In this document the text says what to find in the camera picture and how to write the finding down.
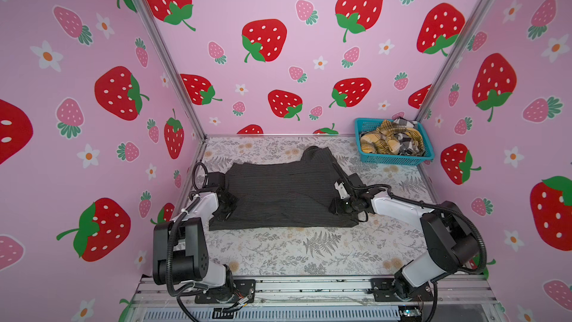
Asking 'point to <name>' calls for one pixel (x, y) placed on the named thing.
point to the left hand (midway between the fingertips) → (235, 205)
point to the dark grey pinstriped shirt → (294, 194)
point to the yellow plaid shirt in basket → (384, 139)
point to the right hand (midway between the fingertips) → (330, 209)
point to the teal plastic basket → (363, 125)
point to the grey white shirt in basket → (407, 145)
